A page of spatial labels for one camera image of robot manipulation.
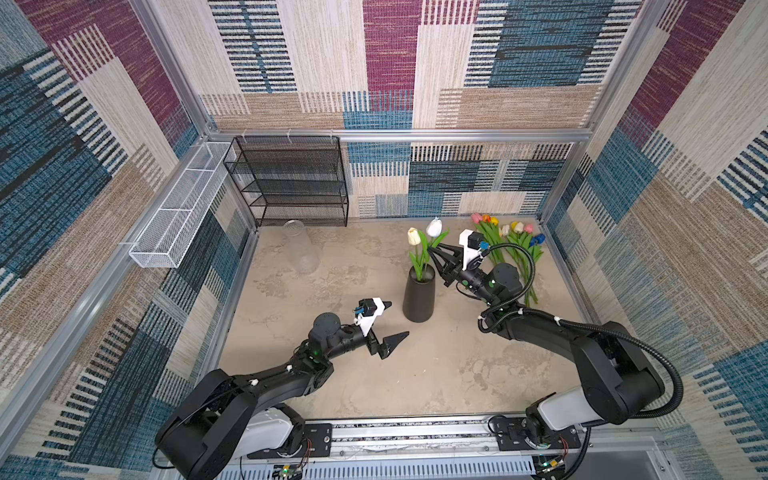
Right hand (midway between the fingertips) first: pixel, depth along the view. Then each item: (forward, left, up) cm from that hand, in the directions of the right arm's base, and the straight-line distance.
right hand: (430, 249), depth 78 cm
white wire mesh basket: (+13, +78, -7) cm, 79 cm away
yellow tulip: (+14, -36, -24) cm, 45 cm away
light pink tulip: (+26, -41, -22) cm, 53 cm away
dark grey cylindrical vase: (-5, +3, -16) cm, 17 cm away
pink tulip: (+30, -23, -21) cm, 43 cm away
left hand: (-14, +9, -9) cm, 19 cm away
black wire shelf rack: (+41, +45, -9) cm, 62 cm away
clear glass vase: (+14, +39, -20) cm, 46 cm away
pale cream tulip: (+26, -37, -22) cm, 51 cm away
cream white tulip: (0, +4, +4) cm, 6 cm away
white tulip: (+2, -1, +6) cm, 6 cm away
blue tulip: (+17, -43, -26) cm, 53 cm away
